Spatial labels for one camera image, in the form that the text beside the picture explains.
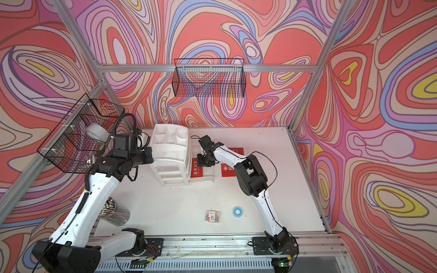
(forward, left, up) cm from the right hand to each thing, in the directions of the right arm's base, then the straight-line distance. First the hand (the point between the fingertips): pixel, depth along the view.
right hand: (200, 168), depth 99 cm
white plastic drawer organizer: (-3, +13, +19) cm, 23 cm away
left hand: (-6, +19, +25) cm, 32 cm away
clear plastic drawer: (-4, -5, +1) cm, 6 cm away
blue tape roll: (-26, -20, -1) cm, 32 cm away
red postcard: (-3, +2, +1) cm, 4 cm away
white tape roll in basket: (0, +42, +33) cm, 53 cm away
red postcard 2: (-2, -16, -1) cm, 16 cm away
